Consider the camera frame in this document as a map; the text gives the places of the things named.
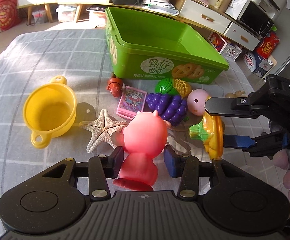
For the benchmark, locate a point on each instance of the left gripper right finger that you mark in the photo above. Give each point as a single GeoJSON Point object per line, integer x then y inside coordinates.
{"type": "Point", "coordinates": [183, 166]}

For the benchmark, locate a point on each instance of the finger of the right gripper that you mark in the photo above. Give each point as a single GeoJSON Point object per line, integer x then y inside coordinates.
{"type": "Point", "coordinates": [230, 107]}
{"type": "Point", "coordinates": [237, 141]}

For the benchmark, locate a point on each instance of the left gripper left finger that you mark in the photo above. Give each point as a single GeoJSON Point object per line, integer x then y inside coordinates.
{"type": "Point", "coordinates": [100, 168]}

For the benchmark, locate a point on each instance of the yellow toy pumpkin half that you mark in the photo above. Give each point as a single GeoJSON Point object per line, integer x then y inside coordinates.
{"type": "Point", "coordinates": [210, 132]}

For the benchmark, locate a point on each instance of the white starfish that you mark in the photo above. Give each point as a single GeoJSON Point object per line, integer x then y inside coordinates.
{"type": "Point", "coordinates": [101, 130]}

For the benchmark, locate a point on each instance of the pink toy ball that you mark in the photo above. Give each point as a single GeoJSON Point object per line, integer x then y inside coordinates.
{"type": "Point", "coordinates": [196, 101]}

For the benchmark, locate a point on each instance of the pink pig toy figure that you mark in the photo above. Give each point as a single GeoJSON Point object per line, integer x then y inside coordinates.
{"type": "Point", "coordinates": [143, 140]}

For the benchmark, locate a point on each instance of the purple toy grapes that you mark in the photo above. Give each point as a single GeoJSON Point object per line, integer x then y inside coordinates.
{"type": "Point", "coordinates": [171, 108]}

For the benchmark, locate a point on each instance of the pink toy card box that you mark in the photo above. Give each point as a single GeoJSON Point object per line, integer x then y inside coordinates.
{"type": "Point", "coordinates": [131, 102]}

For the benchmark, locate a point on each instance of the yellow toy pot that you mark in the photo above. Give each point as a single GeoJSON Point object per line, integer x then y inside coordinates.
{"type": "Point", "coordinates": [49, 111]}

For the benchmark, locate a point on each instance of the beige toy octopus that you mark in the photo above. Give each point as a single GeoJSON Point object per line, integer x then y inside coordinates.
{"type": "Point", "coordinates": [237, 94]}

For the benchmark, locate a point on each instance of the white patterned storage box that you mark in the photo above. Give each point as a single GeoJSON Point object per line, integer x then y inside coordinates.
{"type": "Point", "coordinates": [224, 46]}

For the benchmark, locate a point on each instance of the yellow toy corn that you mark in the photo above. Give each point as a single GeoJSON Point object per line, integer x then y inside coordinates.
{"type": "Point", "coordinates": [173, 86]}

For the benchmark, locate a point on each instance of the red brown small toy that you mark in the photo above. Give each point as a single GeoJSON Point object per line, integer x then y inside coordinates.
{"type": "Point", "coordinates": [115, 86]}

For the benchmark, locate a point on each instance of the black microwave oven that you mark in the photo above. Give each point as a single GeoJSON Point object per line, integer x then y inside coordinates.
{"type": "Point", "coordinates": [247, 13]}

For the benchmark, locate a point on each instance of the grey checked tablecloth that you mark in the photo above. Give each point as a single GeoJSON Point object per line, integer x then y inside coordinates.
{"type": "Point", "coordinates": [49, 82]}

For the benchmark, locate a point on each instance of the green plastic storage box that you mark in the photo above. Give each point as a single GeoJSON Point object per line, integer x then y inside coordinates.
{"type": "Point", "coordinates": [147, 46]}

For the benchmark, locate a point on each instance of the red cartoon bag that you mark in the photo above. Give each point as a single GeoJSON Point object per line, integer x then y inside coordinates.
{"type": "Point", "coordinates": [8, 14]}

